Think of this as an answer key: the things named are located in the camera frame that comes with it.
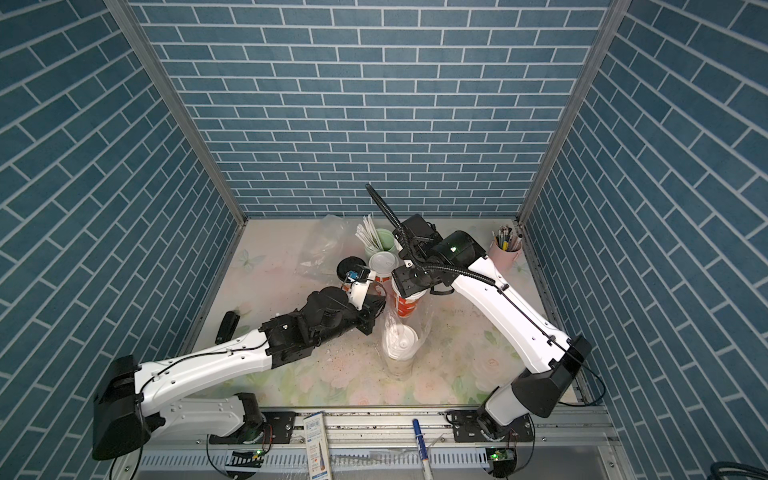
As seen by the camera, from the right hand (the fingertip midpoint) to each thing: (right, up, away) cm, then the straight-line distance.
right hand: (411, 281), depth 72 cm
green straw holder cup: (-7, +11, +27) cm, 30 cm away
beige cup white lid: (-3, -14, -4) cm, 15 cm away
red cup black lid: (-18, +3, +14) cm, 23 cm away
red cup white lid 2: (-1, -6, +3) cm, 7 cm away
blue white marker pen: (+2, -40, -2) cm, 40 cm away
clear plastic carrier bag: (+2, -10, -1) cm, 10 cm away
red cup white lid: (-8, +3, +15) cm, 17 cm away
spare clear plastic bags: (-30, +6, +34) cm, 46 cm away
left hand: (-4, -5, -1) cm, 7 cm away
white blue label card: (-22, -39, -2) cm, 45 cm away
